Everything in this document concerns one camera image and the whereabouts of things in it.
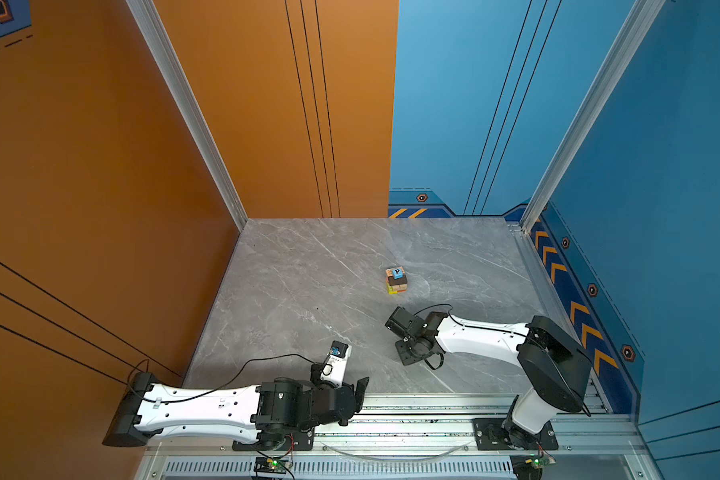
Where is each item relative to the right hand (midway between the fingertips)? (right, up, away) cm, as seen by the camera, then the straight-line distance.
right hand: (404, 356), depth 86 cm
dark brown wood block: (0, +21, +10) cm, 23 cm away
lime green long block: (-4, +18, +11) cm, 21 cm away
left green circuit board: (-35, -21, -15) cm, 43 cm away
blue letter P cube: (-1, +23, +10) cm, 25 cm away
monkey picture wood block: (-4, +24, +12) cm, 27 cm away
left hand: (-13, -1, -13) cm, 19 cm away
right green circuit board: (+28, -21, -16) cm, 38 cm away
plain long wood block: (-1, +19, +10) cm, 21 cm away
